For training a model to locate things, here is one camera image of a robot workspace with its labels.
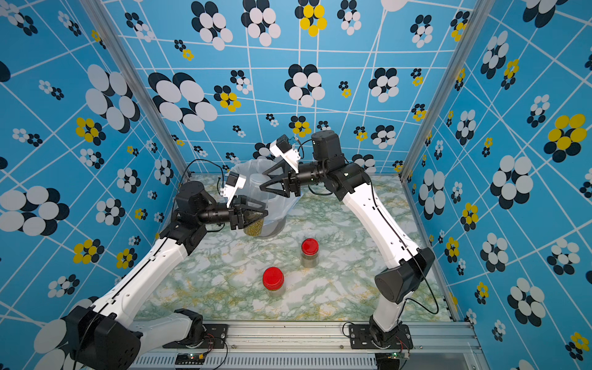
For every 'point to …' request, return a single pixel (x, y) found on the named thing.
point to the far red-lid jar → (309, 257)
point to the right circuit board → (398, 355)
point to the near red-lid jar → (273, 281)
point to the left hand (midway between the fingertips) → (267, 208)
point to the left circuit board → (190, 358)
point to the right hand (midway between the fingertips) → (268, 181)
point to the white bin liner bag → (279, 206)
